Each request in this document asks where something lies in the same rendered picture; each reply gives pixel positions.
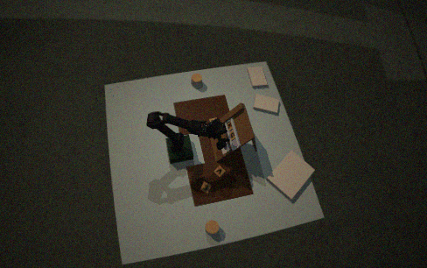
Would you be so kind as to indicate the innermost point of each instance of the white paper ticket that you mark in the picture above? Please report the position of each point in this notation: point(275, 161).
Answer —
point(225, 149)

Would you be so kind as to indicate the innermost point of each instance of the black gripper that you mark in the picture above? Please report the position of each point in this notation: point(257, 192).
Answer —
point(222, 141)

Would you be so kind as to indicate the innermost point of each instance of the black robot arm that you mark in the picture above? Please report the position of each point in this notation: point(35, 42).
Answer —
point(177, 139)

